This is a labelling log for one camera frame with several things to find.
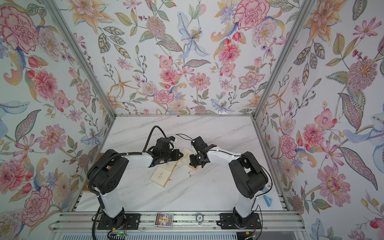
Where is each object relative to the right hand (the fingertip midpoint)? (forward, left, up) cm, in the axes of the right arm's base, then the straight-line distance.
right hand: (193, 159), depth 94 cm
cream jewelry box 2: (-5, +14, +2) cm, 15 cm away
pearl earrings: (-10, +1, -2) cm, 10 cm away
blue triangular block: (-23, -40, 0) cm, 46 cm away
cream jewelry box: (-1, +5, +1) cm, 5 cm away
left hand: (+1, +5, +4) cm, 6 cm away
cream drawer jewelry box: (-12, +18, +2) cm, 22 cm away
